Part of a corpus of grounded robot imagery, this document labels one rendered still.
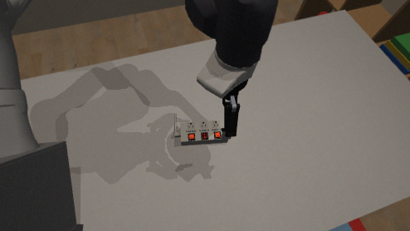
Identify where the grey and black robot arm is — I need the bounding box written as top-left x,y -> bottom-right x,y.
0,0 -> 278,158

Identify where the grey power strip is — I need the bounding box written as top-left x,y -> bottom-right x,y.
174,113 -> 228,145

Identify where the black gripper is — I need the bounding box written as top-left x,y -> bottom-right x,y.
221,80 -> 248,140

